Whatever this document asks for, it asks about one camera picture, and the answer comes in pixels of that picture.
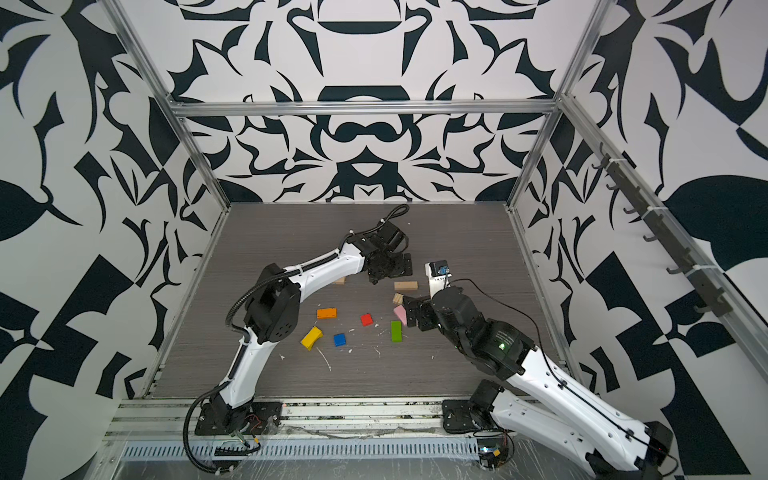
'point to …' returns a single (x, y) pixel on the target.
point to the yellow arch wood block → (311, 337)
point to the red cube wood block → (366, 320)
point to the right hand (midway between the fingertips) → (420, 294)
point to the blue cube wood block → (340, 339)
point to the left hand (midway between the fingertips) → (406, 266)
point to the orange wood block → (326, 313)
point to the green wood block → (396, 331)
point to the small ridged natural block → (398, 298)
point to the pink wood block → (400, 311)
